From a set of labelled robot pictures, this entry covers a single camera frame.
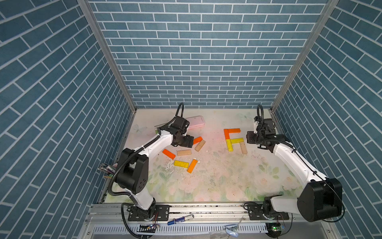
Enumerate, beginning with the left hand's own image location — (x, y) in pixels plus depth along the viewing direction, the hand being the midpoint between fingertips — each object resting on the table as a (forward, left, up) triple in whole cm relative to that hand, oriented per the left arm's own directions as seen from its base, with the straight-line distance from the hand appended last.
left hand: (190, 142), depth 90 cm
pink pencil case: (+23, -3, -7) cm, 24 cm away
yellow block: (+7, -32, -8) cm, 34 cm away
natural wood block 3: (-2, +4, -8) cm, 10 cm away
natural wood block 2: (+3, -6, -9) cm, 11 cm away
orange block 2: (+15, -31, -7) cm, 36 cm away
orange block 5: (-10, -1, -10) cm, 15 cm away
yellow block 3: (-10, +6, -8) cm, 14 cm away
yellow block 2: (+4, -26, -8) cm, 27 cm away
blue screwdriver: (-39, +6, -8) cm, 40 cm away
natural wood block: (+2, -35, -9) cm, 37 cm away
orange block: (+13, -26, -8) cm, 30 cm away
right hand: (+1, -37, +6) cm, 37 cm away
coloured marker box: (-9, +14, +26) cm, 31 cm away
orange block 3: (+7, -4, -9) cm, 12 cm away
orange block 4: (-3, +14, -8) cm, 17 cm away
